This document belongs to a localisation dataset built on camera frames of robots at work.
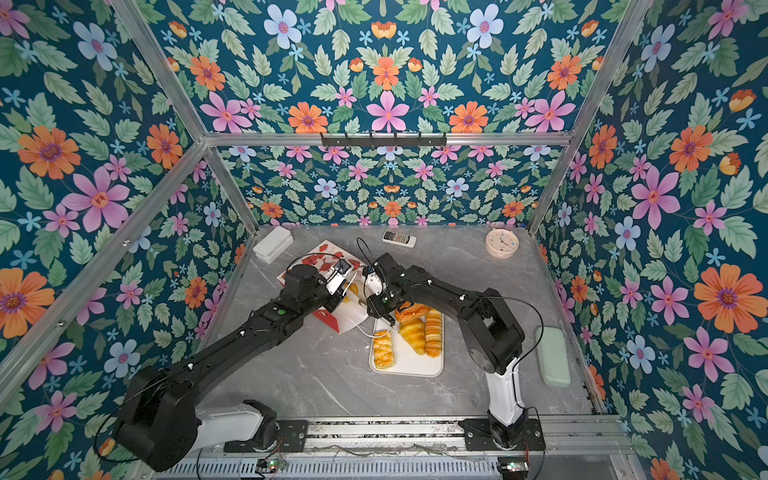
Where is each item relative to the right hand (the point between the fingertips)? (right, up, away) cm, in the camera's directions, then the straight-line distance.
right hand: (374, 305), depth 90 cm
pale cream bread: (+12, -7, -2) cm, 14 cm away
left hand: (-7, +11, -8) cm, 15 cm away
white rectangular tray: (+10, -16, -3) cm, 19 cm away
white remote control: (+11, +21, +24) cm, 34 cm away
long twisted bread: (+18, -8, -1) cm, 20 cm away
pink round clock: (+46, +20, +21) cm, 54 cm away
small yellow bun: (-4, +7, -14) cm, 16 cm away
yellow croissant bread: (+3, -11, -6) cm, 13 cm away
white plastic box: (-40, +20, +19) cm, 49 cm away
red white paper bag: (-7, -2, +2) cm, 8 cm away
